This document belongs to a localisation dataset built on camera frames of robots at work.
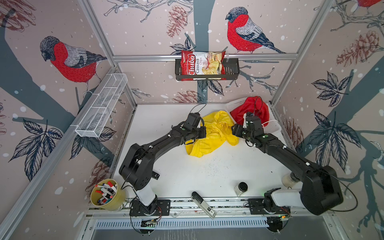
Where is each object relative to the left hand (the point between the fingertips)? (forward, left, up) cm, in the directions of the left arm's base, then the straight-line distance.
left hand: (207, 131), depth 85 cm
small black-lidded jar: (-29, -16, -6) cm, 34 cm away
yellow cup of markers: (-31, +49, -5) cm, 58 cm away
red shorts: (+18, -32, +3) cm, 37 cm away
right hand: (+1, -16, -1) cm, 16 cm away
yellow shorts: (+7, -9, -8) cm, 14 cm away
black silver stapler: (-35, +3, -12) cm, 37 cm away
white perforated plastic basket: (+9, -46, -8) cm, 47 cm away
